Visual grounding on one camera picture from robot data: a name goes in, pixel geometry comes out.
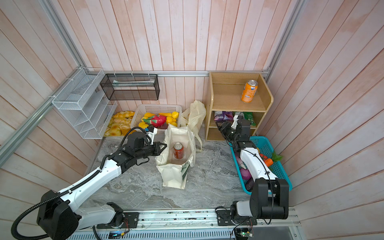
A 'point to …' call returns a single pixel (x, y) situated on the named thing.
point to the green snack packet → (249, 116)
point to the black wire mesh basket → (131, 86)
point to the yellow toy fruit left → (148, 115)
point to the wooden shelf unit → (224, 95)
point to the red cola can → (178, 150)
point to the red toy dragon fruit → (156, 121)
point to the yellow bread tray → (120, 124)
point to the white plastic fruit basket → (155, 108)
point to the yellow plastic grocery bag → (193, 116)
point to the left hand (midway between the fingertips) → (166, 148)
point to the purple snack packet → (223, 115)
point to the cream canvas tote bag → (174, 162)
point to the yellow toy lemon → (175, 114)
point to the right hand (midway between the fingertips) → (217, 123)
